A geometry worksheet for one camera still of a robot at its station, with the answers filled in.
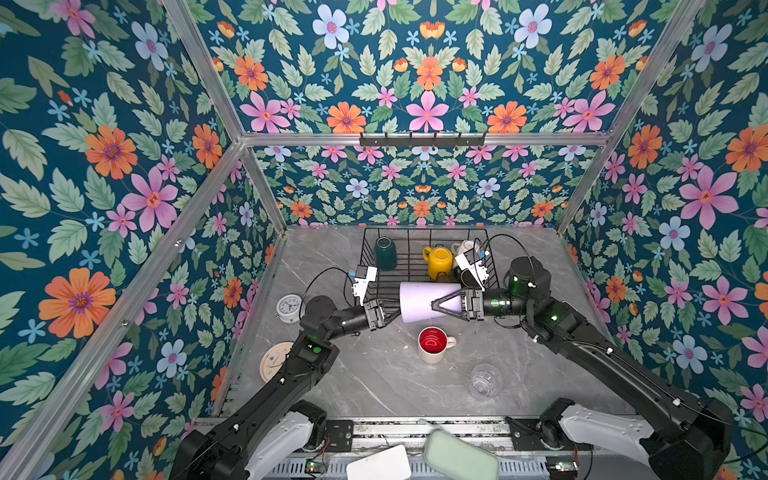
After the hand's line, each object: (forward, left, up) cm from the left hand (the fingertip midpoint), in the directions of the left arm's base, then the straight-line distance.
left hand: (411, 307), depth 62 cm
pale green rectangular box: (-25, -9, -28) cm, 39 cm away
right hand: (0, -5, +1) cm, 6 cm away
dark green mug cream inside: (+32, +6, -21) cm, 39 cm away
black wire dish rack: (+33, -3, -30) cm, 44 cm away
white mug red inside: (+4, -7, -30) cm, 32 cm away
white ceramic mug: (+33, -21, -21) cm, 44 cm away
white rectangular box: (-25, +7, -26) cm, 37 cm away
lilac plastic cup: (0, -1, +3) cm, 3 cm away
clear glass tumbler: (-8, -21, -31) cm, 38 cm away
